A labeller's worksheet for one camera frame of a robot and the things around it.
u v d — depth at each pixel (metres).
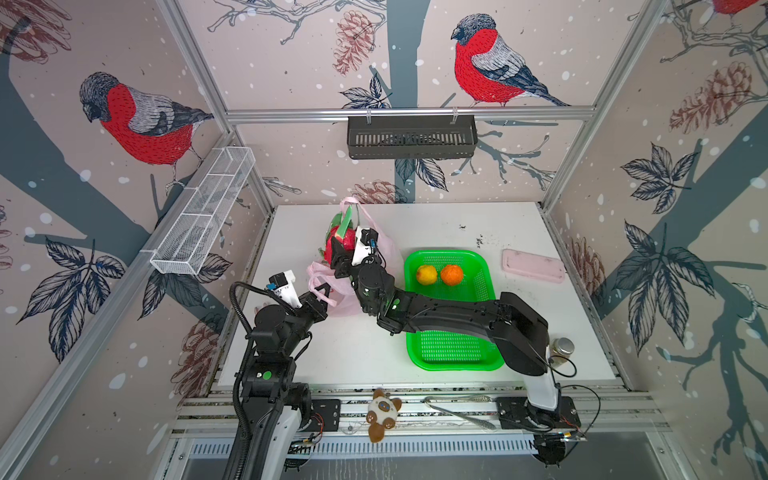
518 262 1.03
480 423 0.73
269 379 0.53
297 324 0.60
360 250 0.64
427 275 0.94
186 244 0.71
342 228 0.70
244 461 0.45
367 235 0.64
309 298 0.65
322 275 0.70
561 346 0.74
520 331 0.50
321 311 0.65
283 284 0.65
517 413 0.74
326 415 0.73
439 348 0.86
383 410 0.72
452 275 0.93
